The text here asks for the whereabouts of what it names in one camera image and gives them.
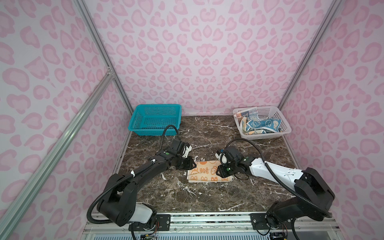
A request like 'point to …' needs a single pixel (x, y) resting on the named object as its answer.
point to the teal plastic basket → (151, 119)
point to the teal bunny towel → (273, 124)
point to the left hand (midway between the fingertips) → (196, 164)
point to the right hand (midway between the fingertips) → (218, 172)
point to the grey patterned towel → (249, 115)
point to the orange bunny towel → (205, 171)
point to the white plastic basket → (264, 112)
